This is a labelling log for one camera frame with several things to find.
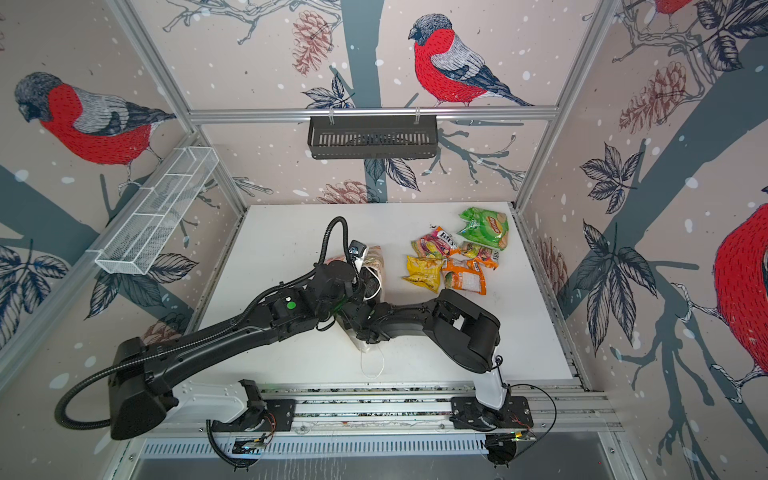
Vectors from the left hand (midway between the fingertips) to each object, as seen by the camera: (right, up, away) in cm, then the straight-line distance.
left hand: (364, 270), depth 74 cm
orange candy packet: (+38, +2, +24) cm, 45 cm away
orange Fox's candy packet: (+31, -3, +24) cm, 39 cm away
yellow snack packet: (+18, -3, +23) cm, 29 cm away
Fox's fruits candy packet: (+23, +6, +32) cm, 40 cm away
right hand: (-6, -15, +18) cm, 24 cm away
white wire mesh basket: (-56, +11, 0) cm, 57 cm away
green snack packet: (+41, +11, +30) cm, 52 cm away
